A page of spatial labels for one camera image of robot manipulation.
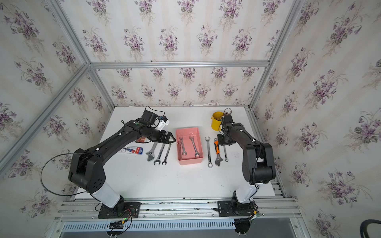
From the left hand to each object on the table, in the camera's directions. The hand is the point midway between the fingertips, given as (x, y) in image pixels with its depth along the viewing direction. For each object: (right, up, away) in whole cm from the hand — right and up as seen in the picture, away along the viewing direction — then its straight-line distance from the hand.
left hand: (171, 140), depth 84 cm
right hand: (+34, -3, +10) cm, 36 cm away
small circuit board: (-24, -40, -12) cm, 48 cm away
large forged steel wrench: (-14, -10, +9) cm, 20 cm away
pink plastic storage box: (+11, -6, +13) cm, 18 cm away
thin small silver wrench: (+34, -13, +7) cm, 37 cm away
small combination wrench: (-5, -14, +8) cm, 17 cm away
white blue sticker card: (-25, -8, +9) cm, 28 cm away
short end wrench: (+23, -16, +5) cm, 28 cm away
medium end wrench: (+15, -10, +10) cm, 21 cm away
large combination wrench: (-9, -14, +7) cm, 18 cm away
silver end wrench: (+7, -9, +10) cm, 15 cm away
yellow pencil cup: (+29, +11, +15) cm, 34 cm away
